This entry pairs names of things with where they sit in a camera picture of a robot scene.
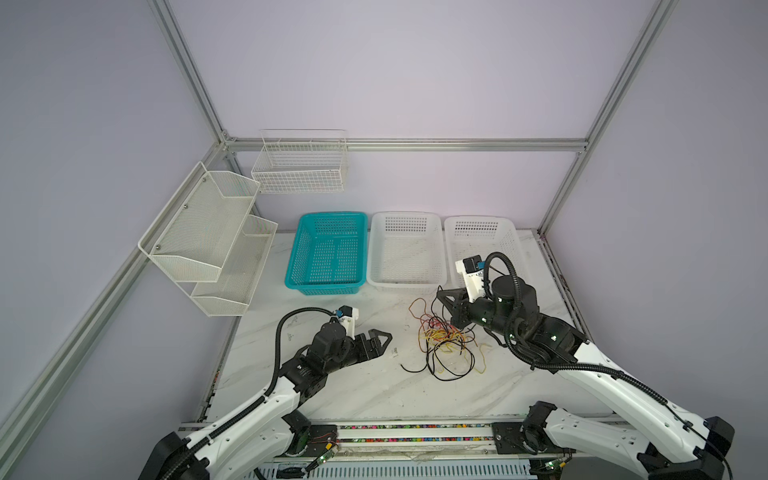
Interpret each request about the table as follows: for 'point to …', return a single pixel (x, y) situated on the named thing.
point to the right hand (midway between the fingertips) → (436, 294)
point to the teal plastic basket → (328, 254)
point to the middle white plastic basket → (405, 251)
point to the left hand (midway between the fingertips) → (381, 342)
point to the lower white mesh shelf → (239, 274)
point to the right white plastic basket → (479, 236)
